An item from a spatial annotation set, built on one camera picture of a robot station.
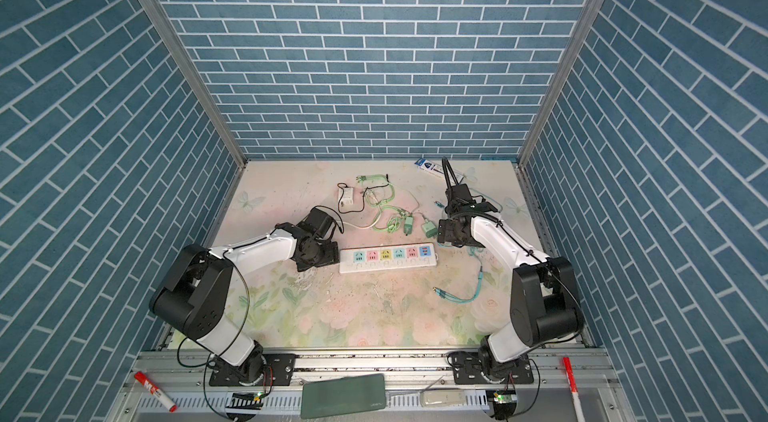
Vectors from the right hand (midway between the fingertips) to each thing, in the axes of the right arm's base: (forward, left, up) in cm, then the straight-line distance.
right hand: (456, 233), depth 90 cm
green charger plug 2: (+5, +8, -6) cm, 11 cm away
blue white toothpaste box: (+35, +8, -7) cm, 37 cm away
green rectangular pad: (-42, +27, -8) cm, 51 cm away
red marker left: (-45, +72, -6) cm, 85 cm away
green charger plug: (+5, +15, -5) cm, 17 cm away
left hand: (-8, +39, -7) cm, 40 cm away
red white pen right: (-37, -28, -8) cm, 47 cm away
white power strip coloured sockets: (-7, +21, -5) cm, 22 cm away
